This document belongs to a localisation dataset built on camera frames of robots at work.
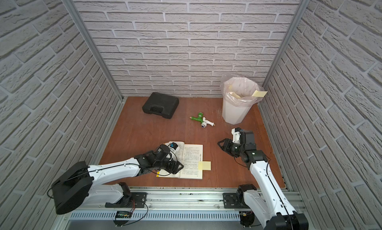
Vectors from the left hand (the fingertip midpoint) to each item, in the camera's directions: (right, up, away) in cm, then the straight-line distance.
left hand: (177, 159), depth 84 cm
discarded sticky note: (+48, +39, +2) cm, 62 cm away
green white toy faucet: (+16, +22, +21) cm, 34 cm away
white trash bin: (+36, +26, +16) cm, 47 cm away
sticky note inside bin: (+32, +38, -1) cm, 50 cm away
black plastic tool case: (-16, +33, +27) cm, 46 cm away
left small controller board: (-27, -23, -12) cm, 37 cm away
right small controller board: (+35, -23, -14) cm, 44 cm away
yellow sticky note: (+16, -4, +1) cm, 16 cm away
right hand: (+25, +10, -4) cm, 27 cm away
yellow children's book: (+6, +1, +5) cm, 8 cm away
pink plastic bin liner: (+43, +45, +14) cm, 63 cm away
